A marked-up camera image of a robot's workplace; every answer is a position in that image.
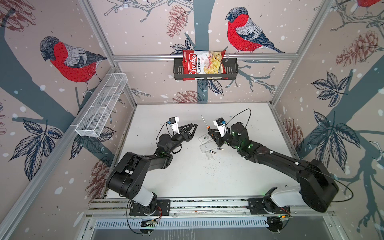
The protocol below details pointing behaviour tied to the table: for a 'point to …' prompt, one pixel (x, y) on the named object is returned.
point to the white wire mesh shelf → (95, 119)
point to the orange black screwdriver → (208, 127)
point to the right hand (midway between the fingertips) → (208, 134)
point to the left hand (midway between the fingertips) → (195, 126)
